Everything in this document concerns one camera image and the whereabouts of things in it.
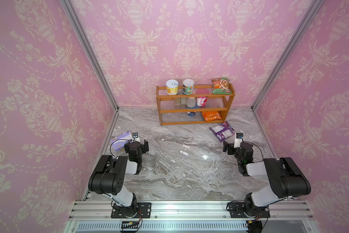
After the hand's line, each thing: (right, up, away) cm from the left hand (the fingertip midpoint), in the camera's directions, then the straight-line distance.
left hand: (137, 141), depth 95 cm
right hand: (+62, +1, -1) cm, 62 cm away
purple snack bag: (+58, +6, +8) cm, 59 cm away
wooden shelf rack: (+44, +23, +6) cm, 50 cm away
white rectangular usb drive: (+32, -4, +3) cm, 33 cm away
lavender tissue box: (-11, 0, -2) cm, 12 cm away
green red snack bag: (+53, +34, -7) cm, 63 cm away
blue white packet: (+37, +19, +17) cm, 45 cm away
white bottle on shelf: (+36, +26, +5) cm, 45 cm away
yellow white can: (+23, +34, -9) cm, 42 cm away
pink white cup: (+42, +27, +2) cm, 50 cm away
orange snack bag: (+52, +17, +15) cm, 57 cm away
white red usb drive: (+30, -7, 0) cm, 31 cm away
